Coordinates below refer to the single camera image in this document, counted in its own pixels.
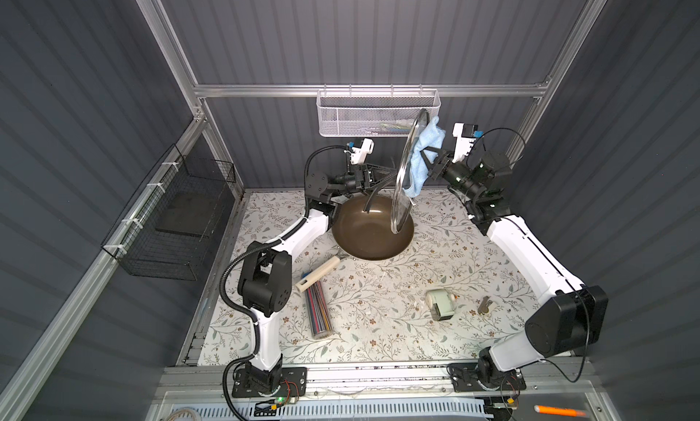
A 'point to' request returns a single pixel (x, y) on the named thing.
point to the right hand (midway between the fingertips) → (425, 147)
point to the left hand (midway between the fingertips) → (405, 182)
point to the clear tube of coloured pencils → (313, 288)
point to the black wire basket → (169, 230)
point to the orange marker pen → (567, 412)
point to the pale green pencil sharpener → (440, 304)
